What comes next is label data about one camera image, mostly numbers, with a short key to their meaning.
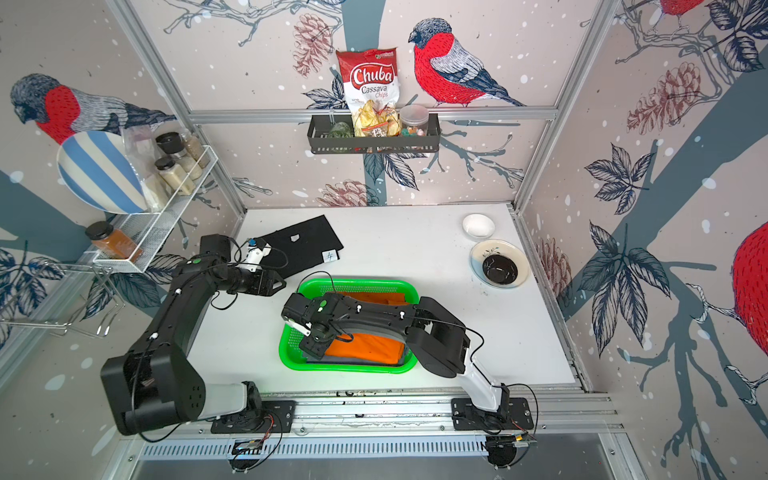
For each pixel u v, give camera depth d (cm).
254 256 76
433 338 48
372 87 81
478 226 110
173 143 79
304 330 72
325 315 59
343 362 80
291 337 78
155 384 40
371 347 81
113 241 61
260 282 73
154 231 68
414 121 81
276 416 73
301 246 110
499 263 96
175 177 76
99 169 67
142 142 70
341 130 92
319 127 90
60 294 56
